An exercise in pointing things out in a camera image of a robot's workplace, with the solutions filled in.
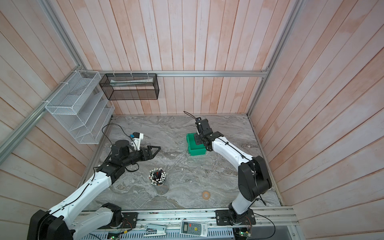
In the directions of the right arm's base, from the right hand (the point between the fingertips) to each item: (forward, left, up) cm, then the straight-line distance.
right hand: (201, 134), depth 91 cm
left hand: (-16, +24, +5) cm, 29 cm away
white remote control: (-48, +4, -12) cm, 49 cm away
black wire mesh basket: (+32, +50, +13) cm, 60 cm away
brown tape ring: (-32, -1, -14) cm, 35 cm away
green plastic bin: (-6, +4, -8) cm, 11 cm away
